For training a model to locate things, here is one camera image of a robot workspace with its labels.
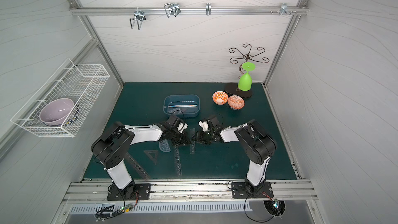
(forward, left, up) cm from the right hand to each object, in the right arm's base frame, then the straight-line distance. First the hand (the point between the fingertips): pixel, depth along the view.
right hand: (192, 139), depth 91 cm
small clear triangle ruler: (-13, +20, 0) cm, 23 cm away
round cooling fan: (-31, -42, -4) cm, 53 cm away
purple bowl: (-7, +55, +34) cm, 65 cm away
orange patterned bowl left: (+33, -17, 0) cm, 37 cm away
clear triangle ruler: (+20, +12, 0) cm, 23 cm away
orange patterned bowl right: (+29, -28, 0) cm, 40 cm away
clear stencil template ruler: (-12, +7, -1) cm, 14 cm away
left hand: (-3, 0, 0) cm, 3 cm away
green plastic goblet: (+28, -30, +22) cm, 47 cm away
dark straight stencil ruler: (-17, +28, 0) cm, 33 cm away
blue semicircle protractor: (-5, +16, 0) cm, 17 cm away
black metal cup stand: (+41, -27, 0) cm, 49 cm away
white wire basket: (+14, +57, +31) cm, 66 cm away
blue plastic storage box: (+25, +6, -1) cm, 26 cm away
